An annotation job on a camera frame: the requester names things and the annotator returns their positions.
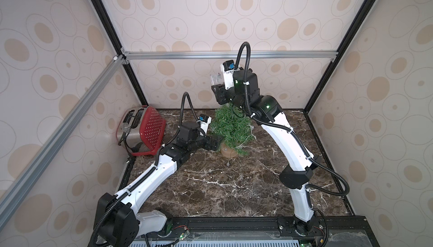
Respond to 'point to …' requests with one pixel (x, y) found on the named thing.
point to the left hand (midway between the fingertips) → (219, 134)
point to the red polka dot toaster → (140, 130)
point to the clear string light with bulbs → (242, 145)
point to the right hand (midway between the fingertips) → (225, 83)
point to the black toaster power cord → (131, 160)
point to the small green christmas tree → (235, 129)
